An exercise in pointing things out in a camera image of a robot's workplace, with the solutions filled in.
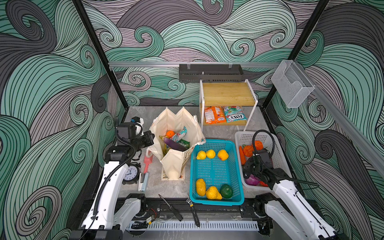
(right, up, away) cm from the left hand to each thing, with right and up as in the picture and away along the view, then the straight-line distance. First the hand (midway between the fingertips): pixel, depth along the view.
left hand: (154, 134), depth 74 cm
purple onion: (+51, -25, +3) cm, 57 cm away
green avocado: (+36, -29, 0) cm, 47 cm away
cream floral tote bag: (+9, -13, -1) cm, 16 cm away
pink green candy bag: (+11, -3, +14) cm, 19 cm away
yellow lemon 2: (+31, -14, +15) cm, 37 cm away
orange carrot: (+50, -15, +15) cm, 55 cm away
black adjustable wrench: (+21, -41, -4) cm, 46 cm away
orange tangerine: (+5, -2, +23) cm, 24 cm away
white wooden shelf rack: (+37, +16, +4) cm, 41 cm away
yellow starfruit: (+24, -28, +2) cm, 37 cm away
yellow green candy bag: (+15, -8, +17) cm, 23 cm away
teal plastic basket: (+33, -25, +12) cm, 43 cm away
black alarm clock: (-15, -24, +9) cm, 30 cm away
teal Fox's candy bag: (+46, +11, +18) cm, 51 cm away
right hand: (+50, -18, +9) cm, 54 cm away
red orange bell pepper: (+55, -12, +19) cm, 59 cm away
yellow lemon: (+25, -15, +15) cm, 33 cm away
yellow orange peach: (+38, -14, +14) cm, 43 cm away
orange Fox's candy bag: (+34, +10, +18) cm, 39 cm away
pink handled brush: (-8, -18, +14) cm, 24 cm away
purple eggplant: (+10, -8, +13) cm, 18 cm away
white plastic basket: (+60, -4, +1) cm, 60 cm away
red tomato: (+47, -18, -16) cm, 52 cm away
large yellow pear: (+30, -30, -1) cm, 42 cm away
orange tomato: (+61, -9, +16) cm, 63 cm away
